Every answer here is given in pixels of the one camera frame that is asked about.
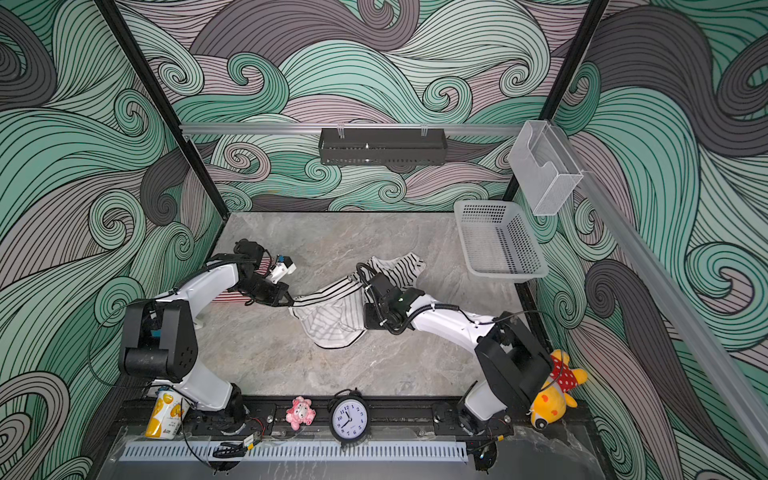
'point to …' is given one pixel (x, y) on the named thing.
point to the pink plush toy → (301, 412)
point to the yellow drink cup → (167, 415)
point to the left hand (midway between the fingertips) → (290, 300)
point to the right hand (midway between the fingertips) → (368, 321)
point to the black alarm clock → (349, 416)
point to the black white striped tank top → (333, 315)
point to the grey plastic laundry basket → (498, 240)
